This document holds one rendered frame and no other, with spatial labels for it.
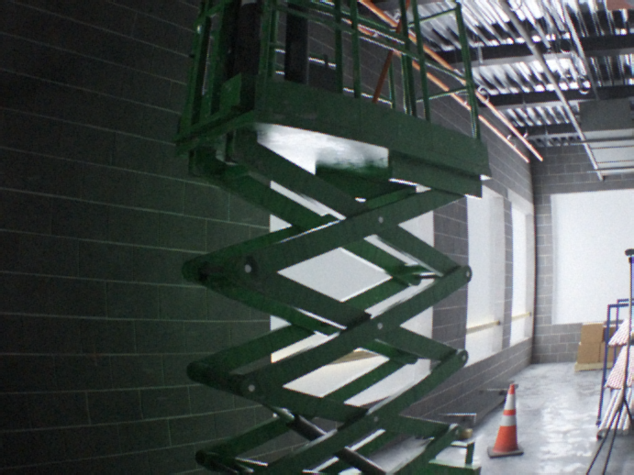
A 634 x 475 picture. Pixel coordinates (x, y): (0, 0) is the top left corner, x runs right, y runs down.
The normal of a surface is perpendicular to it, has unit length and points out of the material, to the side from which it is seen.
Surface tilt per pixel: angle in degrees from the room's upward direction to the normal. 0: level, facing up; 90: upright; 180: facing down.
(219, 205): 90
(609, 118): 90
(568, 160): 90
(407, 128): 90
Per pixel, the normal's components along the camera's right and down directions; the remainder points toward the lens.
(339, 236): 0.64, -0.08
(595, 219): -0.57, -0.09
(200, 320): 0.83, -0.06
